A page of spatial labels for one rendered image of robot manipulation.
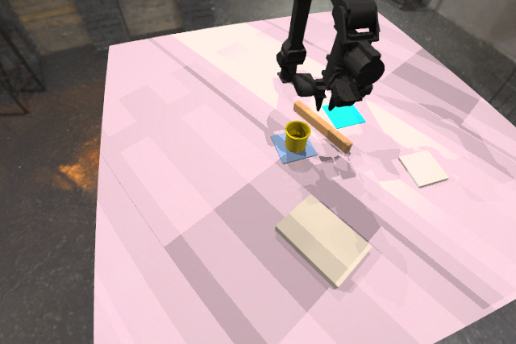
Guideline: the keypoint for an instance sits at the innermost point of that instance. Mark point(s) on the cream flat rectangular pad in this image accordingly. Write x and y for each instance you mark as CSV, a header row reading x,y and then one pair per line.
x,y
422,168

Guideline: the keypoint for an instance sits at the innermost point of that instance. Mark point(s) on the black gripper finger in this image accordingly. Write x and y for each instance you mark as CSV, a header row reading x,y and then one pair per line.
x,y
331,105
318,101

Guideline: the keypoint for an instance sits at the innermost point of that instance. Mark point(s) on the light wooden plank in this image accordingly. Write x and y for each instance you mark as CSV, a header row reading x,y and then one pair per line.
x,y
343,143

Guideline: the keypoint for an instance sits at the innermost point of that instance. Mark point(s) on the cream flat rectangular block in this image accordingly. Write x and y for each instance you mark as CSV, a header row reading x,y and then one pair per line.
x,y
329,245

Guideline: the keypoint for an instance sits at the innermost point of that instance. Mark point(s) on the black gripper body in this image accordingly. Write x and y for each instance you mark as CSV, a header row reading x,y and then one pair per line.
x,y
306,86

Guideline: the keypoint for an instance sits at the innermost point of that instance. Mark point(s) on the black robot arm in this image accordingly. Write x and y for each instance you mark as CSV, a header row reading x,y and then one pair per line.
x,y
351,48

